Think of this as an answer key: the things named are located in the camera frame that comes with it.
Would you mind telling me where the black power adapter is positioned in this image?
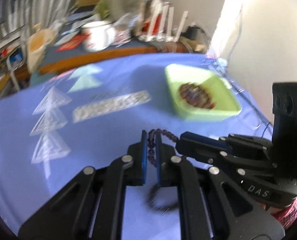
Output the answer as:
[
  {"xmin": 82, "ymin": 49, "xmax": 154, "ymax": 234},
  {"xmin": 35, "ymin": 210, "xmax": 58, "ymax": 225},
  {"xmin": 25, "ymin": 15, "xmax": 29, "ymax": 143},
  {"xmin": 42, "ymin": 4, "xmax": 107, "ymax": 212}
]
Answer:
[{"xmin": 186, "ymin": 25, "xmax": 206, "ymax": 40}]

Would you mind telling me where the green plastic tray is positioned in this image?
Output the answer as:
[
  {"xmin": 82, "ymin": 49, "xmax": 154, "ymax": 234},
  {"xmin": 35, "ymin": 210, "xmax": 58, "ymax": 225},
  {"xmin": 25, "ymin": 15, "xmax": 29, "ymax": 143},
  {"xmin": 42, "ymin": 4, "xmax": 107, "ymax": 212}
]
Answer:
[{"xmin": 165, "ymin": 64, "xmax": 243, "ymax": 122}]

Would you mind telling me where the purple bead bracelet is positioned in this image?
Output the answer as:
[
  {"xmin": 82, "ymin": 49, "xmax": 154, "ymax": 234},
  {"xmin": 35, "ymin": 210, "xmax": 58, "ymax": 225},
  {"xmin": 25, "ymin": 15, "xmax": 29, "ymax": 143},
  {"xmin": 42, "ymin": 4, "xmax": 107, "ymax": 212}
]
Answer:
[{"xmin": 147, "ymin": 129, "xmax": 180, "ymax": 210}]

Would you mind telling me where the white enamel mug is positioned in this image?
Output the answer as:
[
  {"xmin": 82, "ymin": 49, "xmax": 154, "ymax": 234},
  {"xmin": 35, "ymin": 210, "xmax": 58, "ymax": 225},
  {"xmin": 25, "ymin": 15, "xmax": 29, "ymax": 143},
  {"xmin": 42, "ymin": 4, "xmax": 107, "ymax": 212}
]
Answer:
[{"xmin": 81, "ymin": 21, "xmax": 116, "ymax": 53}]

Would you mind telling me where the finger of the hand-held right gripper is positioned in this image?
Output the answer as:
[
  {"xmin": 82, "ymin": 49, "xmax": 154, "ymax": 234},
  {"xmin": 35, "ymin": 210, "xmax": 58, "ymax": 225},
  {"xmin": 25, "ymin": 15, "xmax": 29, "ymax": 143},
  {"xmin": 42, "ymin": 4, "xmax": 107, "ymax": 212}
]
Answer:
[
  {"xmin": 180, "ymin": 131, "xmax": 274, "ymax": 153},
  {"xmin": 176, "ymin": 139, "xmax": 277, "ymax": 178}
]

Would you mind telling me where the clear glass jar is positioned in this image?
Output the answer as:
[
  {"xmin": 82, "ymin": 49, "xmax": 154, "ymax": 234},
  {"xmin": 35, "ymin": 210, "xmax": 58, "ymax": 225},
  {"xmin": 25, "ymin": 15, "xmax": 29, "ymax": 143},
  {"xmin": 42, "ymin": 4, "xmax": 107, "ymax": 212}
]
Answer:
[{"xmin": 113, "ymin": 14, "xmax": 139, "ymax": 43}]

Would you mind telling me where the white rack with red item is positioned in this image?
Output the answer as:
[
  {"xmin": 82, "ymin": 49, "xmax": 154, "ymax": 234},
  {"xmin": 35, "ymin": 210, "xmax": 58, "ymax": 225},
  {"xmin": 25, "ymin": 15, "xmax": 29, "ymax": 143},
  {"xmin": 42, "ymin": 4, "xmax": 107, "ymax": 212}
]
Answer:
[{"xmin": 136, "ymin": 2, "xmax": 189, "ymax": 43}]

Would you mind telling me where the red packet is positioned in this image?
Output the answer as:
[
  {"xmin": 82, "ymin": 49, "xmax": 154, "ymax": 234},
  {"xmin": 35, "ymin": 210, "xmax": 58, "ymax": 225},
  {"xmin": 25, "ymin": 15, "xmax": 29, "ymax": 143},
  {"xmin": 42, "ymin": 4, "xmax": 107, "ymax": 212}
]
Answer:
[{"xmin": 56, "ymin": 35, "xmax": 89, "ymax": 53}]

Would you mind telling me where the brown bead bracelet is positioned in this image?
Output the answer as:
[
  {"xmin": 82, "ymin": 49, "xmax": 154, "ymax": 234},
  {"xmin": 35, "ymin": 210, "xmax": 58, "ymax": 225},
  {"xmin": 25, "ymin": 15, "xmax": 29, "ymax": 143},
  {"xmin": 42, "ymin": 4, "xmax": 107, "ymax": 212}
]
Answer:
[{"xmin": 178, "ymin": 82, "xmax": 214, "ymax": 109}]

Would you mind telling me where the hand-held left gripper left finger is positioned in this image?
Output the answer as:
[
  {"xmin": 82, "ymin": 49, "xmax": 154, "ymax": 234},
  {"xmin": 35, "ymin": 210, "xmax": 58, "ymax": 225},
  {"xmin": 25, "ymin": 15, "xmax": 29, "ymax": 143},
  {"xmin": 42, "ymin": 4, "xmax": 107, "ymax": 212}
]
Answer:
[{"xmin": 18, "ymin": 129, "xmax": 148, "ymax": 240}]

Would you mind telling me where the wooden desk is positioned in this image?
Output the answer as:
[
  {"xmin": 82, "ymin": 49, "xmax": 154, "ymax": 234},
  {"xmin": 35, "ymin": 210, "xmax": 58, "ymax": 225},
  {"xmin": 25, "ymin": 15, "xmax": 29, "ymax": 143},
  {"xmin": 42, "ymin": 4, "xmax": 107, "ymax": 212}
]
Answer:
[{"xmin": 38, "ymin": 39, "xmax": 206, "ymax": 75}]

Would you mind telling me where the blue printed tablecloth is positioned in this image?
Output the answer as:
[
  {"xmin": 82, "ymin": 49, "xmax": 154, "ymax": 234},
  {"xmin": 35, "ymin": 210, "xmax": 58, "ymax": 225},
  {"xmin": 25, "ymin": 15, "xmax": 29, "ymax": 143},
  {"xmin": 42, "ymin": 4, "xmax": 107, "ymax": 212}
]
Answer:
[{"xmin": 0, "ymin": 52, "xmax": 276, "ymax": 240}]

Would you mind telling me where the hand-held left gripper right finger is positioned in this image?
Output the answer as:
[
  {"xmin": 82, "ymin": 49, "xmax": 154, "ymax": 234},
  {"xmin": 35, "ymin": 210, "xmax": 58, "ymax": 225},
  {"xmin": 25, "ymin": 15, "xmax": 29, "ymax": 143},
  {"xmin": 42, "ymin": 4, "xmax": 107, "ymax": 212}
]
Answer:
[{"xmin": 156, "ymin": 132, "xmax": 262, "ymax": 240}]

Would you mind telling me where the beige power strip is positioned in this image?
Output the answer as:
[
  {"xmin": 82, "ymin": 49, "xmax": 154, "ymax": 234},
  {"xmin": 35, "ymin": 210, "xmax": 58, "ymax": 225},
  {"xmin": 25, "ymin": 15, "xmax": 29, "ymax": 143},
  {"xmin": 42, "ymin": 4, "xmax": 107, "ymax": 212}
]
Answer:
[{"xmin": 181, "ymin": 39, "xmax": 206, "ymax": 53}]

